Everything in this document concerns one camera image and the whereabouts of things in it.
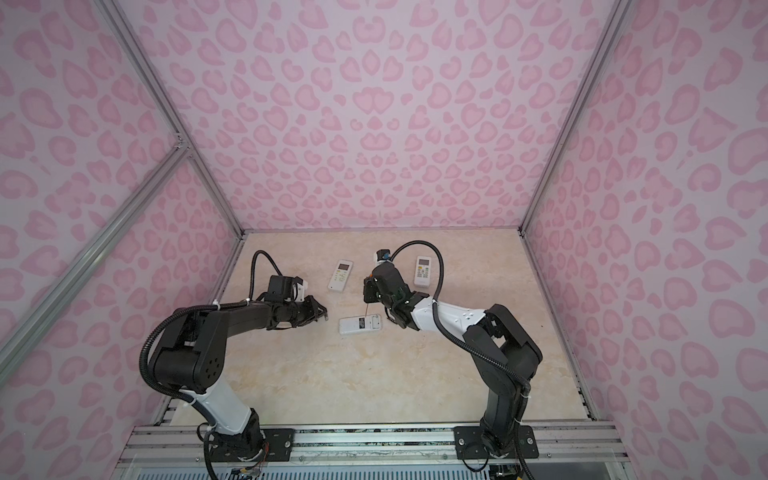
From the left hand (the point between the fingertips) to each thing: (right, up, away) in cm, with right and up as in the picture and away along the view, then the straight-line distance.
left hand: (327, 307), depth 96 cm
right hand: (+14, +10, -7) cm, 18 cm away
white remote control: (+3, +10, +9) cm, 14 cm away
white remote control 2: (+31, +9, +8) cm, 34 cm away
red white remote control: (+11, -5, -3) cm, 12 cm away
